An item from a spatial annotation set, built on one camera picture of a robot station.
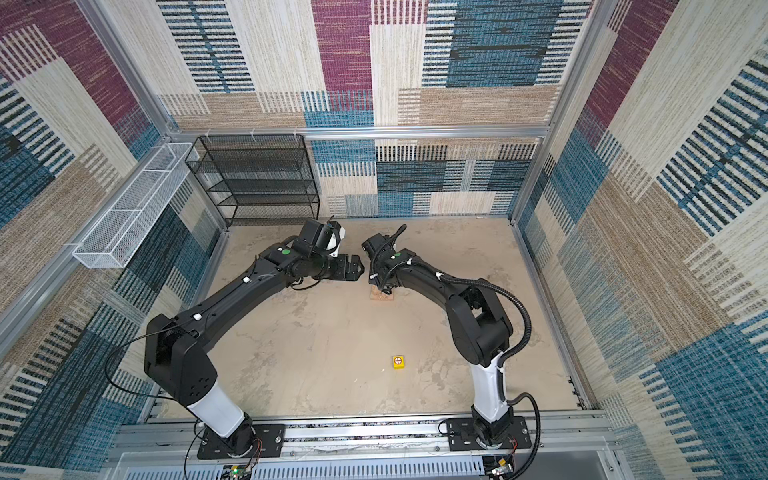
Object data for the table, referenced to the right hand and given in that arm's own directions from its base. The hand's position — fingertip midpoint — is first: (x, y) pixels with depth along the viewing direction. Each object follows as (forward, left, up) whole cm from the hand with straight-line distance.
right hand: (383, 278), depth 94 cm
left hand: (-3, +8, +12) cm, 15 cm away
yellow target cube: (-23, -4, -7) cm, 25 cm away
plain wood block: (-4, +2, -3) cm, 5 cm away
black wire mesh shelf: (+39, +45, +10) cm, 60 cm away
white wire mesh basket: (-5, +62, +26) cm, 68 cm away
